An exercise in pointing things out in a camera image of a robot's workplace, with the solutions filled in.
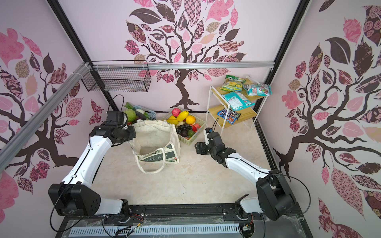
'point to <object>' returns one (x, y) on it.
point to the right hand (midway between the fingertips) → (200, 143)
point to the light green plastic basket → (186, 141)
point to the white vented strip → (174, 230)
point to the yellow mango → (182, 115)
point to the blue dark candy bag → (232, 115)
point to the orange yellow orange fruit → (190, 119)
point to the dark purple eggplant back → (141, 114)
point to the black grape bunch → (183, 127)
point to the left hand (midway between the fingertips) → (133, 136)
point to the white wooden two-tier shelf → (217, 102)
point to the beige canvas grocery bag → (156, 141)
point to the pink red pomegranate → (175, 112)
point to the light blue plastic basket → (152, 114)
